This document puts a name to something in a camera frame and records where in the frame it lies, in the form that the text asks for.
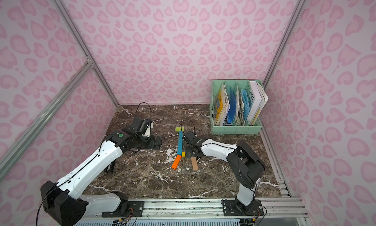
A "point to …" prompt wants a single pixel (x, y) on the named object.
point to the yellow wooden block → (183, 154)
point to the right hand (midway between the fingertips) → (191, 152)
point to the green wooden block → (177, 129)
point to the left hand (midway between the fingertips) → (155, 140)
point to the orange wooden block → (176, 162)
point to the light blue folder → (247, 103)
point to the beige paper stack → (240, 119)
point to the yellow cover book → (222, 107)
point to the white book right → (261, 99)
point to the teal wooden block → (179, 148)
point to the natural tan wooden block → (194, 163)
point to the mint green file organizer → (232, 128)
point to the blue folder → (232, 105)
